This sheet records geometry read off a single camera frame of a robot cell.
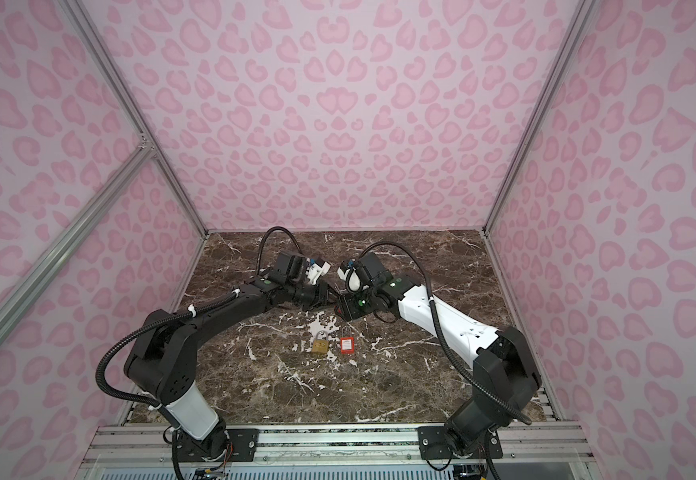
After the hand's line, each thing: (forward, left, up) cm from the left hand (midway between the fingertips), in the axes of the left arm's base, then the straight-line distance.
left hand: (345, 297), depth 82 cm
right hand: (-2, 0, +1) cm, 3 cm away
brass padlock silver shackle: (-8, +8, -14) cm, 18 cm away
